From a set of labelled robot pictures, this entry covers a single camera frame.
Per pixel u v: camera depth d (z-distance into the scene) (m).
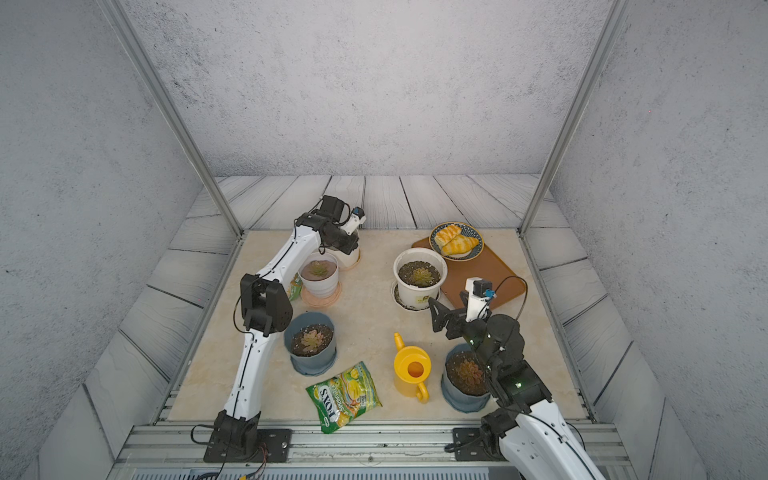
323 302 0.99
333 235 0.83
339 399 0.79
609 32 0.73
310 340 0.83
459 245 1.10
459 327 0.64
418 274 0.94
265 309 0.64
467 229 1.19
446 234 1.14
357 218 0.93
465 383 0.74
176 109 0.88
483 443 0.67
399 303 0.98
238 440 0.64
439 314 0.65
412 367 0.76
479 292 0.59
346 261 1.05
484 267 1.09
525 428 0.49
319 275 0.95
